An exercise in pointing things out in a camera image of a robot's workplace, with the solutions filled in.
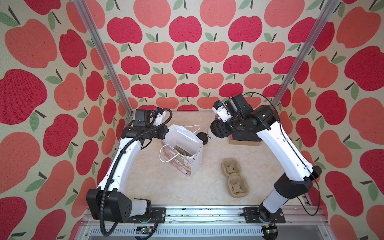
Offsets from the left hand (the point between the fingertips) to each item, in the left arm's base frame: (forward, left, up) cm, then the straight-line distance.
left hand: (169, 130), depth 78 cm
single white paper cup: (-7, -21, +5) cm, 22 cm away
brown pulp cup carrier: (-1, -6, -21) cm, 21 cm away
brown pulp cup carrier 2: (-22, -37, -22) cm, 49 cm away
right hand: (-4, -27, +8) cm, 28 cm away
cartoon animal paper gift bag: (+1, -6, -20) cm, 20 cm away
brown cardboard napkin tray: (+9, -46, -26) cm, 53 cm away
